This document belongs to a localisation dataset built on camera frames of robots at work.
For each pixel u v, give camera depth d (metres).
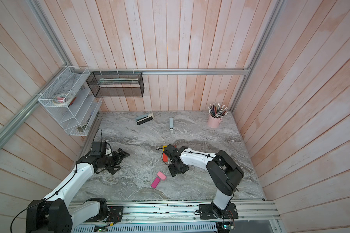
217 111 1.07
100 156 0.66
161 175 0.86
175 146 1.01
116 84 1.04
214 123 1.07
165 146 0.98
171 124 1.08
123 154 0.77
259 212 1.78
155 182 0.84
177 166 0.75
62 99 0.74
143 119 1.11
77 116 0.78
